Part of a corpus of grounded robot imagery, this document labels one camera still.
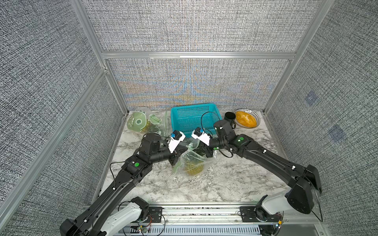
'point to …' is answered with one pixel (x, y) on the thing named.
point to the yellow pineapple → (194, 167)
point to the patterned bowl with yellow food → (247, 118)
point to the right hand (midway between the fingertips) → (194, 143)
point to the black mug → (230, 117)
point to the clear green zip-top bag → (179, 168)
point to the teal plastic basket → (186, 118)
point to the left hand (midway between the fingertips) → (188, 147)
